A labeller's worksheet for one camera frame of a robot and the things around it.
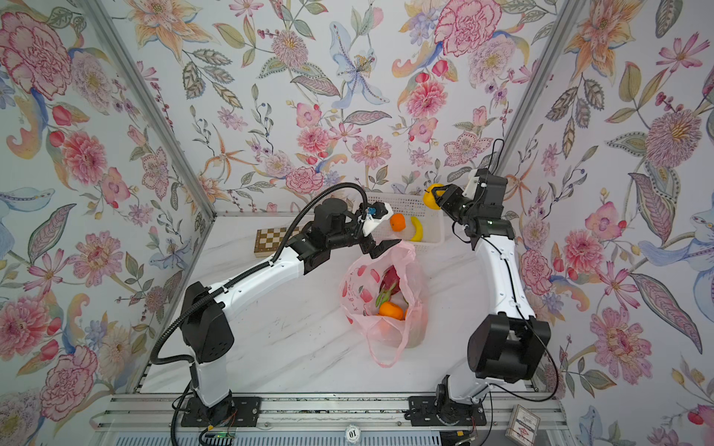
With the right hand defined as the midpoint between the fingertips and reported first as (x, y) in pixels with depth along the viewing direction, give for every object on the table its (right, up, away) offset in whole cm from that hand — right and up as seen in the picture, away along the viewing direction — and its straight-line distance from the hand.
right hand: (436, 189), depth 79 cm
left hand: (-13, -10, -7) cm, 18 cm away
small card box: (+20, -62, -8) cm, 66 cm away
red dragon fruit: (-12, -30, +13) cm, 35 cm away
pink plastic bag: (-14, -42, -2) cm, 45 cm away
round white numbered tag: (-24, -61, -13) cm, 67 cm away
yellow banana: (+2, -10, +33) cm, 35 cm away
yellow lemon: (-2, -3, -1) cm, 4 cm away
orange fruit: (-12, -36, +8) cm, 39 cm away
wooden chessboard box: (-57, -14, +30) cm, 66 cm away
